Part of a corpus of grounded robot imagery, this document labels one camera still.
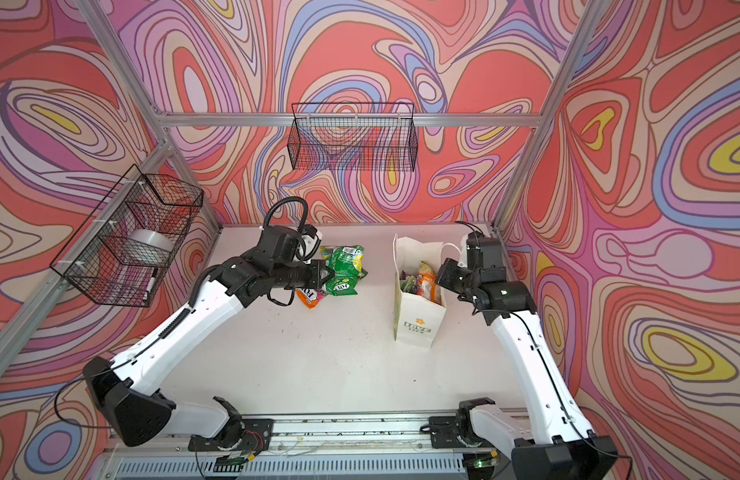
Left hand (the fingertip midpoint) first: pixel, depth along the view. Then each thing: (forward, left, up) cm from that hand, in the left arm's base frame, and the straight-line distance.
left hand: (336, 271), depth 72 cm
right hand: (0, -26, -3) cm, 26 cm away
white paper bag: (-7, -20, -3) cm, 22 cm away
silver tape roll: (+3, +44, +6) cm, 44 cm away
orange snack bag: (+3, -24, -10) cm, 26 cm away
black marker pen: (-4, +46, -2) cm, 46 cm away
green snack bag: (+1, -3, 0) cm, 3 cm away
